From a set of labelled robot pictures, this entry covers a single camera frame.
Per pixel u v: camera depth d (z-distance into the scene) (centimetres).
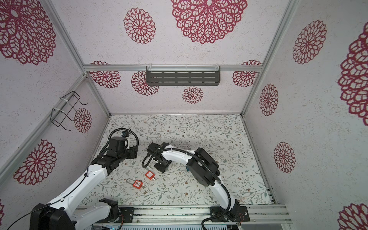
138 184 83
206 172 53
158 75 93
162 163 79
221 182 57
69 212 42
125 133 72
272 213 77
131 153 73
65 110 77
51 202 41
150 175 86
